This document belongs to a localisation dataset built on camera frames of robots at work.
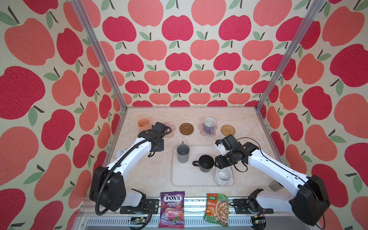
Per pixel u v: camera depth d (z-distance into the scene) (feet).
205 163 2.88
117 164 1.47
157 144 1.96
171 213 2.30
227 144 2.18
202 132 3.43
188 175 2.77
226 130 3.52
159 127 2.22
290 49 2.81
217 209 2.38
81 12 2.33
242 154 1.87
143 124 3.37
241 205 2.41
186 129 3.53
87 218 2.36
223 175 2.76
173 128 3.52
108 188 1.36
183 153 2.99
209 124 3.53
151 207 2.44
